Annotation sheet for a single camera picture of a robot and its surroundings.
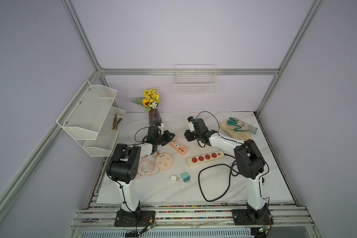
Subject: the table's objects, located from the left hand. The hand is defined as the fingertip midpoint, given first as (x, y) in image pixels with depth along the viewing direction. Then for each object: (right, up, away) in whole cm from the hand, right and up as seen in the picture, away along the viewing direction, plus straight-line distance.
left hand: (175, 136), depth 98 cm
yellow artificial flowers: (-15, +24, -5) cm, 29 cm away
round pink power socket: (-7, -16, -6) cm, 18 cm away
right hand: (+8, +1, +1) cm, 8 cm away
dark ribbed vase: (-16, +13, +10) cm, 23 cm away
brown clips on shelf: (-40, +10, -1) cm, 41 cm away
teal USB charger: (+7, -24, -12) cm, 27 cm away
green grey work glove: (+52, +7, +14) cm, 54 cm away
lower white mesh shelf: (-36, -4, -23) cm, 43 cm away
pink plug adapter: (-12, -11, -2) cm, 17 cm away
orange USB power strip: (+4, -9, -1) cm, 10 cm away
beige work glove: (+40, +5, +13) cm, 43 cm away
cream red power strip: (+19, -14, -5) cm, 24 cm away
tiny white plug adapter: (0, -24, -12) cm, 27 cm away
